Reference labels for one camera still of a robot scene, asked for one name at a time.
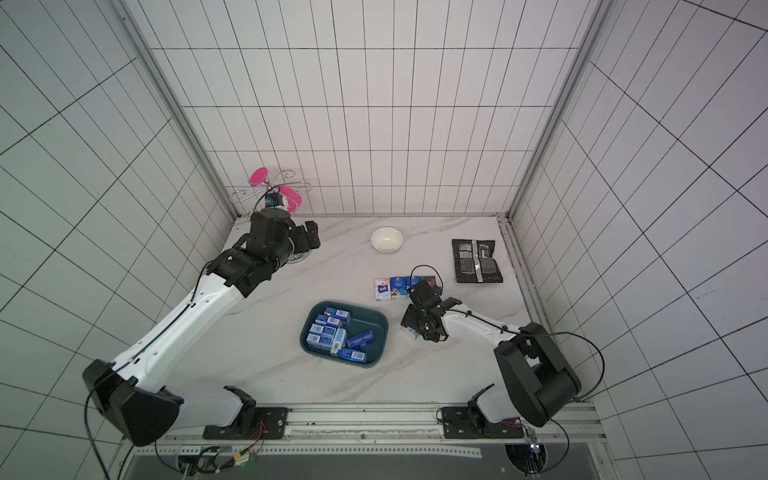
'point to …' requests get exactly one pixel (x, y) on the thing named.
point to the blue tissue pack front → (353, 355)
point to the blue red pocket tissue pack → (430, 280)
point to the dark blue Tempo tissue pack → (360, 341)
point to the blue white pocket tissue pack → (412, 280)
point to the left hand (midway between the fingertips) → (299, 234)
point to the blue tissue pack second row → (411, 331)
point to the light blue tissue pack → (337, 345)
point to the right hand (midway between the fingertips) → (403, 324)
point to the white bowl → (386, 239)
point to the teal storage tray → (322, 319)
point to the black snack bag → (474, 262)
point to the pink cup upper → (258, 177)
